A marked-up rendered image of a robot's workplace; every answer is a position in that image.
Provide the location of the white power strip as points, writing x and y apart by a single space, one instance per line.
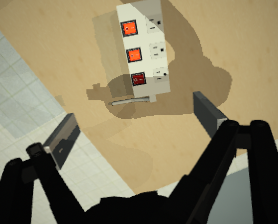
143 36

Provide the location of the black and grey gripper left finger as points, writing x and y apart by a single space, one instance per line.
17 180

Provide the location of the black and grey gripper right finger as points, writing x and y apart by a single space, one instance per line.
200 188

